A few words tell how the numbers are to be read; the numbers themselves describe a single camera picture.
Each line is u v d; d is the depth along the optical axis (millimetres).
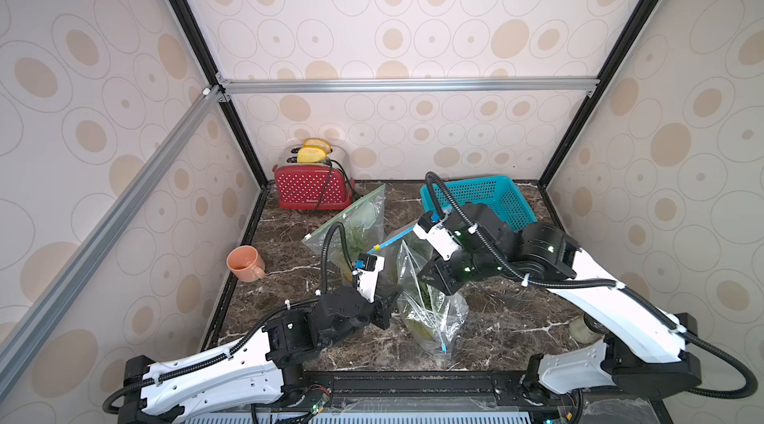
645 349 396
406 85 946
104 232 544
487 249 407
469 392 744
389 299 565
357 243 794
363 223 778
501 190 1093
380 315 568
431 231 531
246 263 882
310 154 1022
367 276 571
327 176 1000
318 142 1060
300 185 1029
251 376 468
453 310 660
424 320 643
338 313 465
